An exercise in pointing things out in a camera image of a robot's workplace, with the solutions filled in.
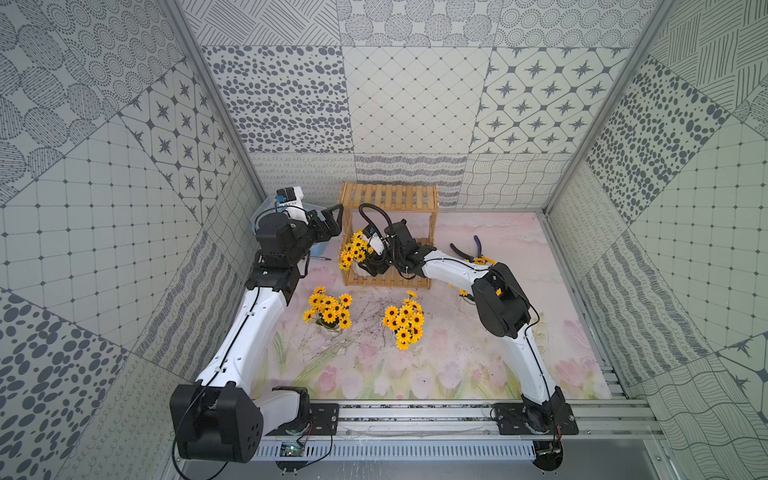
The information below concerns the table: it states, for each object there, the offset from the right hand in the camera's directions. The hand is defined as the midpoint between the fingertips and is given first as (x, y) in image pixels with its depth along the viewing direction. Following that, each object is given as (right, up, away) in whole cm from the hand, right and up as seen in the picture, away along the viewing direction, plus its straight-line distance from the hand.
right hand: (370, 257), depth 98 cm
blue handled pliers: (+35, -1, +6) cm, 35 cm away
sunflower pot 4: (+40, -2, +12) cm, 42 cm away
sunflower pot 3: (-3, +3, -12) cm, 12 cm away
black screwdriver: (-18, -1, +9) cm, 20 cm away
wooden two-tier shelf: (+10, +19, -11) cm, 24 cm away
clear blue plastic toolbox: (-19, +3, +7) cm, 20 cm away
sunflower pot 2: (+11, -14, -24) cm, 30 cm away
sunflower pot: (-9, -13, -22) cm, 27 cm away
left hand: (-6, +14, -25) cm, 29 cm away
